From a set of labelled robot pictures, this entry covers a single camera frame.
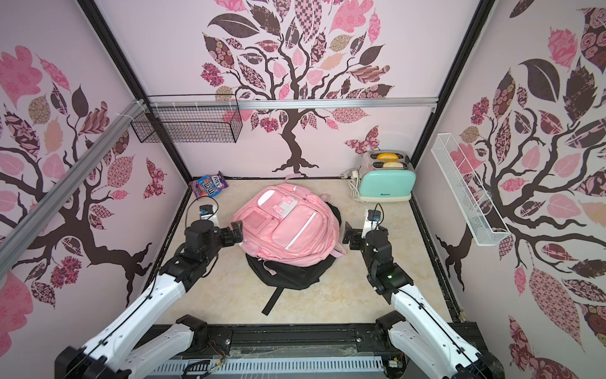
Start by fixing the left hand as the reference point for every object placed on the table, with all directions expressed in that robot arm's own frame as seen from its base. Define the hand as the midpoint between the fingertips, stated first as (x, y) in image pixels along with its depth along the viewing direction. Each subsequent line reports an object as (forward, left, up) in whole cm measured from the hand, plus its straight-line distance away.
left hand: (229, 229), depth 80 cm
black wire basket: (+65, +34, +1) cm, 73 cm away
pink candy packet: (+34, +27, -16) cm, 46 cm away
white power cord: (+40, -51, -14) cm, 66 cm away
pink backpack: (+10, -18, -11) cm, 23 cm away
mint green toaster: (+28, -63, -3) cm, 69 cm away
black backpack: (-11, -17, -15) cm, 26 cm away
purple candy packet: (+40, +18, -16) cm, 46 cm away
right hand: (0, -45, +1) cm, 45 cm away
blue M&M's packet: (+37, +23, -14) cm, 46 cm away
